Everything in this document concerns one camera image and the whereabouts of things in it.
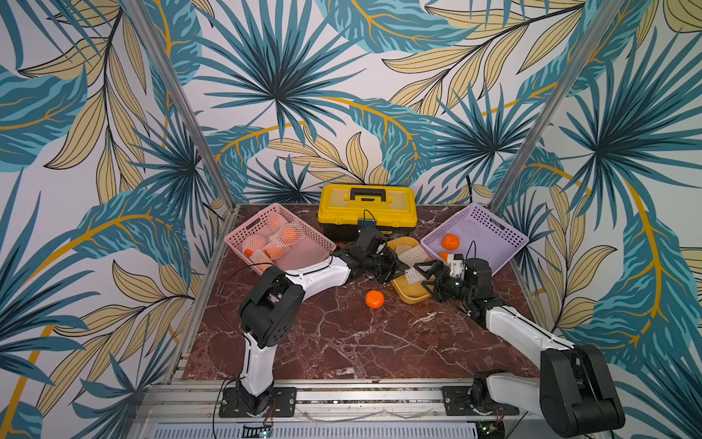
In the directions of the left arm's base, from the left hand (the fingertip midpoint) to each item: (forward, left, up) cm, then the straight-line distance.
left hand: (412, 269), depth 83 cm
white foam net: (+10, -2, -8) cm, 13 cm away
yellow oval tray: (-2, +2, -10) cm, 10 cm away
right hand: (0, -2, -3) cm, 4 cm away
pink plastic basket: (+18, +46, -9) cm, 50 cm away
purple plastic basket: (+26, -35, -14) cm, 46 cm away
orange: (+18, -18, -9) cm, 27 cm away
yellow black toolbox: (+25, +22, +2) cm, 33 cm away
